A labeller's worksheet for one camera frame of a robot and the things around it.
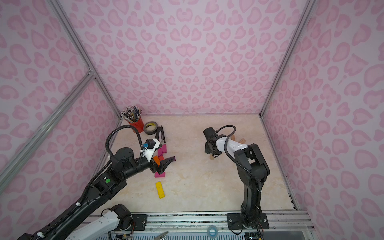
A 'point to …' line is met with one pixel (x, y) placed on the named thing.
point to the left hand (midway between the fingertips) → (169, 154)
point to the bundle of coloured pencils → (132, 113)
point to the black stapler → (160, 129)
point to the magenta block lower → (163, 175)
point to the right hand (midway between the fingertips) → (209, 149)
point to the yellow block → (160, 190)
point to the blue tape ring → (212, 227)
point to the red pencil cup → (138, 125)
